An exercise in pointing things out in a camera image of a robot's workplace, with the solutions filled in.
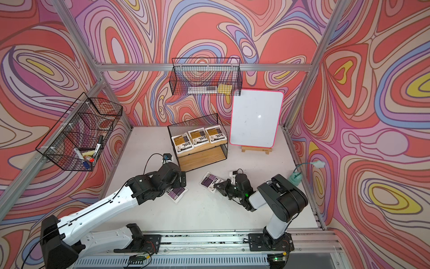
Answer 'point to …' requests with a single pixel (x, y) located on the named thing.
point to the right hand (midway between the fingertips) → (214, 190)
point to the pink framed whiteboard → (256, 117)
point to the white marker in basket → (79, 154)
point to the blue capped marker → (87, 165)
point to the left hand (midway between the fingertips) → (180, 176)
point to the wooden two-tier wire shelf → (199, 156)
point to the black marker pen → (100, 140)
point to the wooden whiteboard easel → (257, 149)
